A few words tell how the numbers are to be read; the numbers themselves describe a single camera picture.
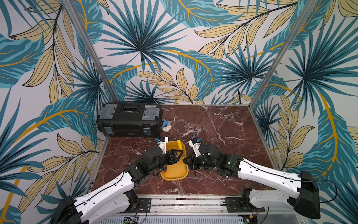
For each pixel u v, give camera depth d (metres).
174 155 0.66
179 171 0.83
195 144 0.66
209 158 0.55
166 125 1.03
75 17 0.71
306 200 0.38
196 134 1.01
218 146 0.97
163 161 0.64
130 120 0.88
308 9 0.69
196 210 0.73
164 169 0.84
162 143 0.69
